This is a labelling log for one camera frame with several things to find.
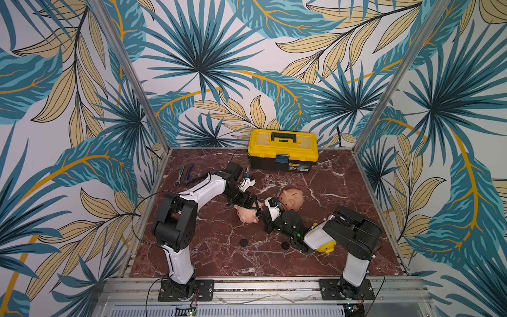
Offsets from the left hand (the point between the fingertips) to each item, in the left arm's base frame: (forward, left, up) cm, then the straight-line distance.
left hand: (249, 207), depth 88 cm
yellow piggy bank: (-17, -32, +1) cm, 36 cm away
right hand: (-1, -4, -2) cm, 5 cm away
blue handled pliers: (+21, +34, -7) cm, 40 cm away
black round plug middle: (-13, +2, -8) cm, 15 cm away
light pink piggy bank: (-5, 0, +1) cm, 5 cm away
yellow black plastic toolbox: (+27, -19, +9) cm, 34 cm away
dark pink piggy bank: (+3, -19, +3) cm, 19 cm away
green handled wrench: (+16, +38, -7) cm, 42 cm away
